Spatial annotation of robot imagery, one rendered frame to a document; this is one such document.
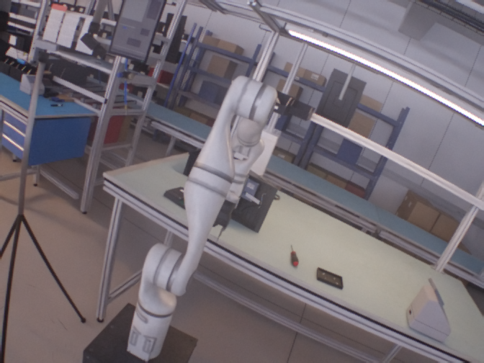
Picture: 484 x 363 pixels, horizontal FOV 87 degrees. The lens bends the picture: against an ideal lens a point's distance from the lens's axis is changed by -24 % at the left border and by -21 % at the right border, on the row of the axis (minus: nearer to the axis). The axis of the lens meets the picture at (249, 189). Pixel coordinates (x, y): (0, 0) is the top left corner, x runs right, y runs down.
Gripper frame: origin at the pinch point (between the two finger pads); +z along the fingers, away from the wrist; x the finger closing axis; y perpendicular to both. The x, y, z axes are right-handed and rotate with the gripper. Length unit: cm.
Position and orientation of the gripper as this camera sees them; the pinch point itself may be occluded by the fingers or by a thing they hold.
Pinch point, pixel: (209, 238)
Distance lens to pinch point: 112.6
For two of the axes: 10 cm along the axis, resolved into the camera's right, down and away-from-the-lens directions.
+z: -3.6, 8.8, 3.1
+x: -9.1, -4.1, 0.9
